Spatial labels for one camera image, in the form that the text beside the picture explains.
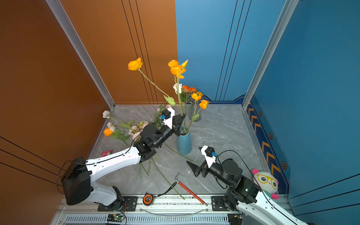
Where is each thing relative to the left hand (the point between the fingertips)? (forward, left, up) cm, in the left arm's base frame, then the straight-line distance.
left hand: (184, 113), depth 67 cm
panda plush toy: (-24, -44, -28) cm, 57 cm away
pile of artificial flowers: (+14, +43, -36) cm, 58 cm away
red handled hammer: (-28, -6, -36) cm, 46 cm away
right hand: (-16, -4, -12) cm, 20 cm away
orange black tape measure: (-31, +19, -33) cm, 49 cm away
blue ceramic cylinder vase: (-5, 0, -22) cm, 23 cm away
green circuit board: (-38, +35, -38) cm, 64 cm away
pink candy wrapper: (-4, +51, -35) cm, 62 cm away
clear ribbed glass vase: (+3, -5, -3) cm, 7 cm away
